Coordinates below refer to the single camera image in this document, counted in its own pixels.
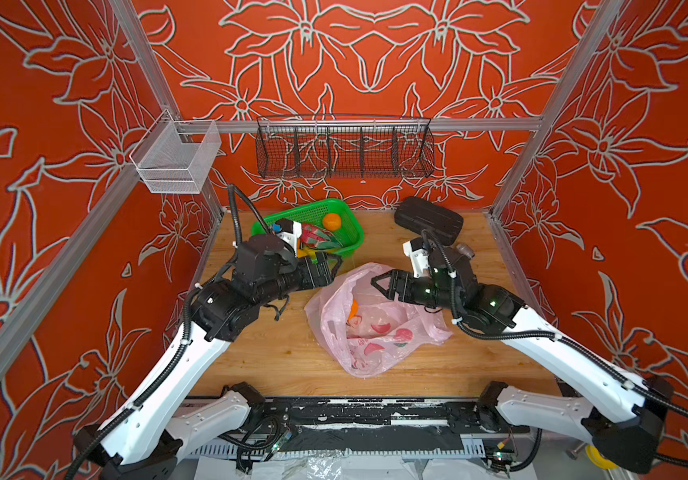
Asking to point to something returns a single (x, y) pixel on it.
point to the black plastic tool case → (441, 223)
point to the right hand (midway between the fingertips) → (375, 282)
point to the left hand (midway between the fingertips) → (328, 257)
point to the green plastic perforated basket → (348, 236)
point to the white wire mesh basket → (176, 156)
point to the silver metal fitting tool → (465, 250)
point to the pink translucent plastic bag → (363, 331)
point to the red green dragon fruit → (315, 237)
